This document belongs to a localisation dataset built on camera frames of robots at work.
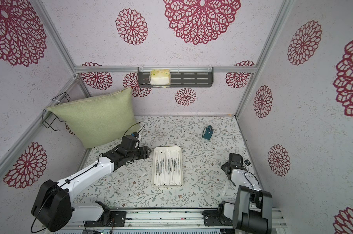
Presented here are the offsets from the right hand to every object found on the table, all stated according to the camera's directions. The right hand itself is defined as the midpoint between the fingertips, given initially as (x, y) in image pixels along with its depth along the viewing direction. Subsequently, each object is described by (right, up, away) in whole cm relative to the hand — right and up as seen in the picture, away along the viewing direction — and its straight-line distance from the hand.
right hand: (229, 169), depth 90 cm
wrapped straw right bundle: (-32, +1, +2) cm, 32 cm away
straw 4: (-38, 0, 0) cm, 38 cm away
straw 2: (-43, +1, +1) cm, 43 cm away
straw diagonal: (-34, -1, 0) cm, 34 cm away
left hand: (-50, +12, -5) cm, 52 cm away
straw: (-46, +1, 0) cm, 46 cm away
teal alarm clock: (-11, +22, +12) cm, 28 cm away
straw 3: (-42, +1, +2) cm, 42 cm away
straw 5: (-37, +1, +1) cm, 37 cm away
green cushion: (-76, +30, -8) cm, 82 cm away
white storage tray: (-39, +12, +10) cm, 42 cm away
